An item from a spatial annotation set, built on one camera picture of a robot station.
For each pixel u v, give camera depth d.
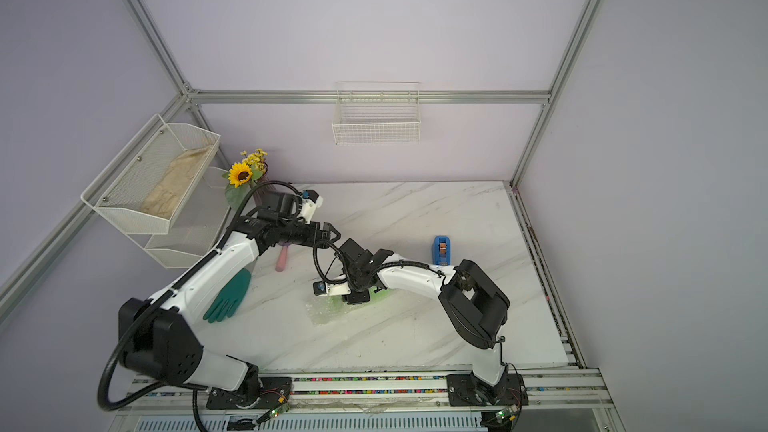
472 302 0.48
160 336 0.42
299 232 0.71
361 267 0.67
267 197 1.02
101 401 0.36
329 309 0.78
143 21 0.76
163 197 0.76
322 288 0.73
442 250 0.96
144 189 0.75
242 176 0.91
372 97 0.92
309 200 0.75
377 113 0.95
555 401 0.73
